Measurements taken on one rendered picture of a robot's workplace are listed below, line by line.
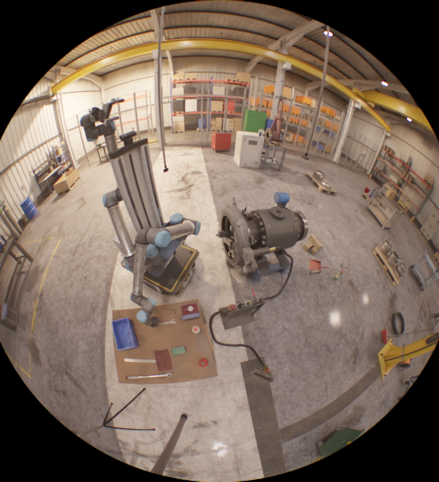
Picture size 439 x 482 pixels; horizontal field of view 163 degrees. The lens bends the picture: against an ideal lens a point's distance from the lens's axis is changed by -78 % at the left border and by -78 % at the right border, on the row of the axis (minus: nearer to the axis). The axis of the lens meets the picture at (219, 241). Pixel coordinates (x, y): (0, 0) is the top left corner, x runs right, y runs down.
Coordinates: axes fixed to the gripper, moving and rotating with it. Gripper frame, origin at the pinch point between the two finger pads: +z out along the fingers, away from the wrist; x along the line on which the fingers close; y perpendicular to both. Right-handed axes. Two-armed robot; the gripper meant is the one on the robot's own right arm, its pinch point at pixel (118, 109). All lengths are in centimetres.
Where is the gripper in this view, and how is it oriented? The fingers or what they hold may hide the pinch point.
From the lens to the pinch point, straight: 112.9
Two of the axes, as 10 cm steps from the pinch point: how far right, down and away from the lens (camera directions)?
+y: 0.0, -3.0, 9.6
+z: 9.9, 1.1, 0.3
